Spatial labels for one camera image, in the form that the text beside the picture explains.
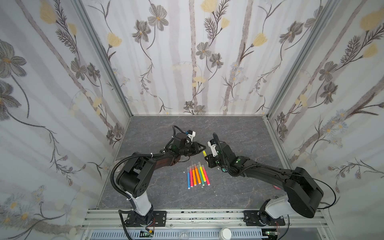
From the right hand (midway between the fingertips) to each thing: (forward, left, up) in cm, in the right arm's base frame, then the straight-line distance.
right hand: (202, 154), depth 83 cm
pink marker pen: (-12, +6, -12) cm, 18 cm away
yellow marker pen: (+1, -1, -2) cm, 3 cm away
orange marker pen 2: (-8, +2, -12) cm, 14 cm away
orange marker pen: (-8, +4, -12) cm, 15 cm away
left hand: (+6, -1, 0) cm, 6 cm away
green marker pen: (-13, -1, -12) cm, 18 cm away
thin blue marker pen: (-12, +7, -12) cm, 19 cm away
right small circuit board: (-36, -34, -10) cm, 51 cm away
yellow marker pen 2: (-6, -1, -12) cm, 14 cm away
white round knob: (-37, -9, -1) cm, 38 cm away
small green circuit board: (-38, +27, -15) cm, 49 cm away
